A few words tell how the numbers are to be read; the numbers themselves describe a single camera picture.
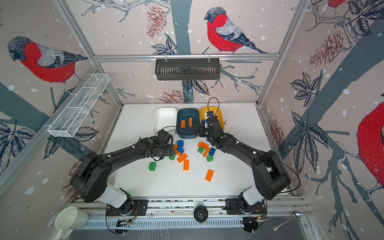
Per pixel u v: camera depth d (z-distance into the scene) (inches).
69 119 28.6
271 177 17.1
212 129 26.4
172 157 34.7
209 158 35.3
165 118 43.6
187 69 41.9
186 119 43.5
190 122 41.9
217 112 29.9
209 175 32.9
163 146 27.6
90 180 16.9
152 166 33.8
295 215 27.5
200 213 24.5
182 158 35.7
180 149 36.4
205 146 37.4
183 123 42.1
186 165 34.5
